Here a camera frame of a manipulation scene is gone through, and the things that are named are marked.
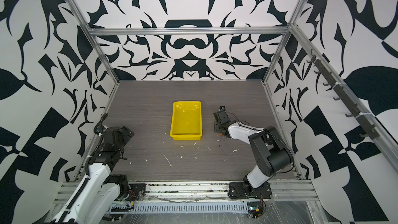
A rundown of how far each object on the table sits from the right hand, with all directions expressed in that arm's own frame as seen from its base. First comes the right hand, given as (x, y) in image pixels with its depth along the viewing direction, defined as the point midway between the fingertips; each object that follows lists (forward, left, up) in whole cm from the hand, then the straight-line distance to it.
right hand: (221, 123), depth 95 cm
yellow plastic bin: (+2, +21, -2) cm, 22 cm away
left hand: (-9, +54, +10) cm, 55 cm away
